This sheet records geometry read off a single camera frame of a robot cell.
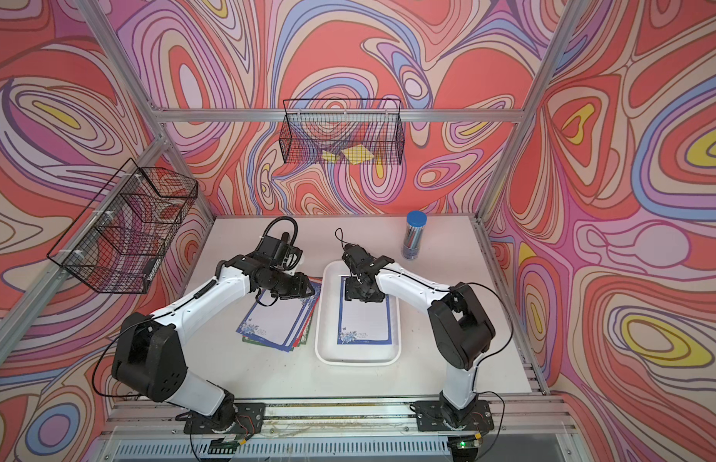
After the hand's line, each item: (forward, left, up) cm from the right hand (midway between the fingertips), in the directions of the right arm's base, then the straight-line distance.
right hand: (360, 302), depth 90 cm
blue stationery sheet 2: (-4, +27, -4) cm, 28 cm away
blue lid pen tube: (+21, -19, +14) cm, 32 cm away
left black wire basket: (+6, +63, +26) cm, 69 cm away
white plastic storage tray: (-14, +10, -4) cm, 18 cm away
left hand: (0, +14, +7) cm, 16 cm away
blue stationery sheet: (-5, -1, -4) cm, 7 cm away
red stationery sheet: (-7, +18, -4) cm, 20 cm away
